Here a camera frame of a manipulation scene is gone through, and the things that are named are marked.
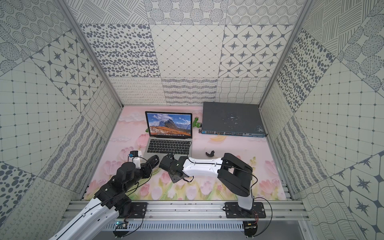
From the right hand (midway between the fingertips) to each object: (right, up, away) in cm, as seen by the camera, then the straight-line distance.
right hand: (180, 173), depth 84 cm
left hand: (-16, +8, -4) cm, 19 cm away
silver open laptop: (-9, +22, +14) cm, 28 cm away
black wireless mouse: (-14, +8, -2) cm, 16 cm away
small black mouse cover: (+19, +8, +10) cm, 23 cm away
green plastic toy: (+9, +27, +22) cm, 36 cm away
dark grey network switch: (+36, +31, +23) cm, 53 cm away
